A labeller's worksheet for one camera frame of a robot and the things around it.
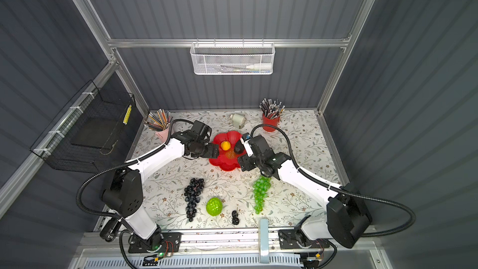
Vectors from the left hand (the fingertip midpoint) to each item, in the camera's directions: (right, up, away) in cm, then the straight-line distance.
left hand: (212, 152), depth 90 cm
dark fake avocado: (+13, +2, +7) cm, 15 cm away
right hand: (+17, -2, -6) cm, 18 cm away
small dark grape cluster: (+12, -27, -13) cm, 32 cm away
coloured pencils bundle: (-31, +16, +12) cm, 37 cm away
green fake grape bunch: (+23, -15, -6) cm, 28 cm away
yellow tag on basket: (-38, +18, -6) cm, 42 cm away
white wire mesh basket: (+9, +53, +22) cm, 58 cm away
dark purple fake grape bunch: (-8, -18, -7) cm, 20 cm away
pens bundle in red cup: (+31, +22, +9) cm, 39 cm away
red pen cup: (+29, +16, +12) cm, 36 cm away
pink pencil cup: (-28, +8, +9) cm, 30 cm away
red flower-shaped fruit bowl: (+7, -5, +8) cm, 12 cm away
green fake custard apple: (+3, -21, -13) cm, 25 cm away
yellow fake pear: (+6, +3, +9) cm, 11 cm away
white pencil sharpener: (+12, +17, +19) cm, 28 cm away
